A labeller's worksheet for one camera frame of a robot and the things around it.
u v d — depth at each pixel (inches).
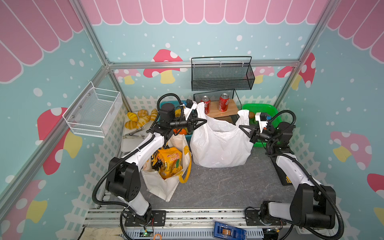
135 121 44.8
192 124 26.9
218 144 32.7
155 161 31.2
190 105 25.8
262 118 25.4
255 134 26.4
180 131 29.4
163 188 30.4
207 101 35.5
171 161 31.8
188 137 33.6
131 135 40.9
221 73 37.1
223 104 37.1
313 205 16.4
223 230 26.3
